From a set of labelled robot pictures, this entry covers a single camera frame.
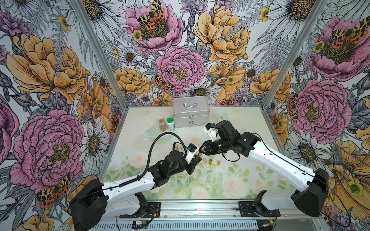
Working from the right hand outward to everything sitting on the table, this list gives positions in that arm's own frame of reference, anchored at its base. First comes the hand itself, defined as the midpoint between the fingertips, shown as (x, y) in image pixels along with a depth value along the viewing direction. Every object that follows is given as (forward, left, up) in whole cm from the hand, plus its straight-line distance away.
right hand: (203, 153), depth 73 cm
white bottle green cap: (+30, +19, -13) cm, 38 cm away
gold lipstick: (0, +2, -1) cm, 2 cm away
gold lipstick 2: (+4, -6, -18) cm, 19 cm away
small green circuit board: (-25, +31, -19) cm, 45 cm away
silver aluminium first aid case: (+36, +5, -8) cm, 38 cm away
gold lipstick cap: (+3, -11, -19) cm, 22 cm away
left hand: (0, +2, -7) cm, 7 cm away
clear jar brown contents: (+31, +25, -15) cm, 43 cm away
